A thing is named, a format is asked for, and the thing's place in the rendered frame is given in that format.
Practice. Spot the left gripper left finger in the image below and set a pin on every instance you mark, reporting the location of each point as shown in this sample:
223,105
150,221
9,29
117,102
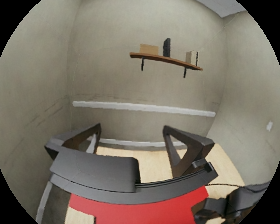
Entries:
72,139

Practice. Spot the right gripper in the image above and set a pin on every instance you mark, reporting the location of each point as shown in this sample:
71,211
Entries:
200,220

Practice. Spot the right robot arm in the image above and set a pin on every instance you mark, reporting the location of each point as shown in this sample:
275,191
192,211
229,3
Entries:
237,203

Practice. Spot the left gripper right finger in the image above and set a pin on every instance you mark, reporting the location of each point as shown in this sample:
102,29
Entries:
198,147

